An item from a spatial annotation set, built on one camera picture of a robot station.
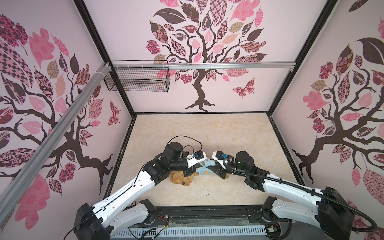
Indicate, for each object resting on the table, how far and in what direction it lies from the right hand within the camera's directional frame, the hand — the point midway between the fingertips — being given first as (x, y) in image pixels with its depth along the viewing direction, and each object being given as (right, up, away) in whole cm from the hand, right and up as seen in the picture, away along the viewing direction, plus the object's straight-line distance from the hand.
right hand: (209, 160), depth 74 cm
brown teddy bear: (-15, -6, -8) cm, 18 cm away
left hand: (-4, -2, -3) cm, 5 cm away
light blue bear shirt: (-3, -4, -2) cm, 5 cm away
